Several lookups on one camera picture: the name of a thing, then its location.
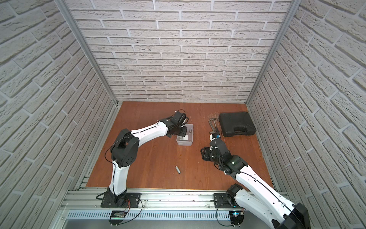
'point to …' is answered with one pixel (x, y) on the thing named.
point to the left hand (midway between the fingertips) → (187, 129)
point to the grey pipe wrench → (213, 131)
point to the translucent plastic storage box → (188, 140)
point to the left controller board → (116, 213)
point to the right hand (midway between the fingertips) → (204, 150)
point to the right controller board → (236, 217)
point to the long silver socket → (177, 169)
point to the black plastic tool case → (239, 123)
